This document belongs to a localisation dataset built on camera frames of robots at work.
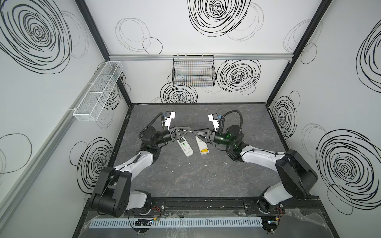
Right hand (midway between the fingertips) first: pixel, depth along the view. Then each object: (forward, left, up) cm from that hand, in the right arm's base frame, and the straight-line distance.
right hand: (195, 136), depth 70 cm
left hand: (+1, +2, +2) cm, 3 cm away
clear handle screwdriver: (+2, +4, +2) cm, 5 cm away
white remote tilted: (+7, +6, -24) cm, 26 cm away
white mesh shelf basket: (+10, +52, +8) cm, 53 cm away
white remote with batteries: (+8, -5, -24) cm, 26 cm away
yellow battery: (+6, -6, -26) cm, 27 cm away
